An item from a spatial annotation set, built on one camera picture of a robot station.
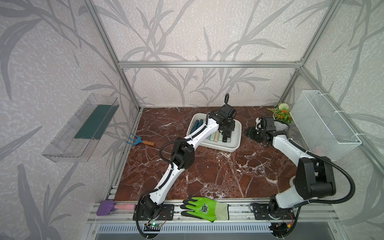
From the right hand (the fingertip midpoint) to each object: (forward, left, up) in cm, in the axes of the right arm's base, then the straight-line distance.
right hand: (246, 131), depth 93 cm
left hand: (+3, +9, 0) cm, 9 cm away
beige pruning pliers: (+1, +18, -7) cm, 20 cm away
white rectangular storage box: (-7, +8, -5) cm, 12 cm away
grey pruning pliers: (-1, +10, -8) cm, 13 cm away
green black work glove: (-40, +27, -9) cm, 49 cm away
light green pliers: (+1, +21, -7) cm, 22 cm away
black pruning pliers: (+1, +13, -7) cm, 15 cm away
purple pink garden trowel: (-39, +79, -12) cm, 88 cm away
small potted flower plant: (+10, -23, +6) cm, 25 cm away
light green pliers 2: (+1, +15, -7) cm, 17 cm away
